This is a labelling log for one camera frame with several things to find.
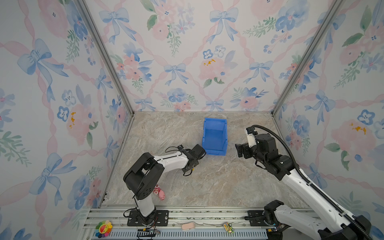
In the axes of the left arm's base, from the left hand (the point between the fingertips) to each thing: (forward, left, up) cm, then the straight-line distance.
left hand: (193, 163), depth 93 cm
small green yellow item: (-34, -17, +2) cm, 38 cm away
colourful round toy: (-34, +42, +1) cm, 54 cm away
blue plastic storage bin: (+21, -15, -1) cm, 26 cm away
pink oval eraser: (-33, +2, +1) cm, 33 cm away
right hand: (+2, -27, +21) cm, 34 cm away
